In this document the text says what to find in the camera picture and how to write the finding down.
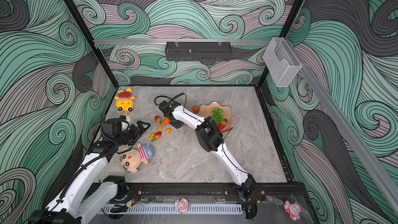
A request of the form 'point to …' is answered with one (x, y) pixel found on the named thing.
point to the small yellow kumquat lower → (168, 130)
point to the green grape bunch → (217, 114)
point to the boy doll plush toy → (131, 159)
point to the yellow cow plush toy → (124, 101)
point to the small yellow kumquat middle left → (160, 127)
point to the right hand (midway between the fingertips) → (181, 121)
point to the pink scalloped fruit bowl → (205, 110)
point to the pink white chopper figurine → (182, 205)
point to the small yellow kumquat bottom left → (152, 135)
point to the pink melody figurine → (293, 209)
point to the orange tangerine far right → (195, 108)
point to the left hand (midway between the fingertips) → (146, 127)
